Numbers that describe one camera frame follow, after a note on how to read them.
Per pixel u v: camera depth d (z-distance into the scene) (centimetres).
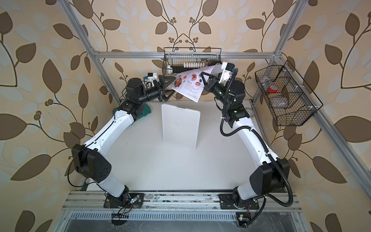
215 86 60
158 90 63
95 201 77
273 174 41
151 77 69
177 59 93
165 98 72
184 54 89
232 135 51
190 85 67
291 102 74
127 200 72
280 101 72
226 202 73
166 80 63
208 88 59
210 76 62
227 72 59
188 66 83
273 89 81
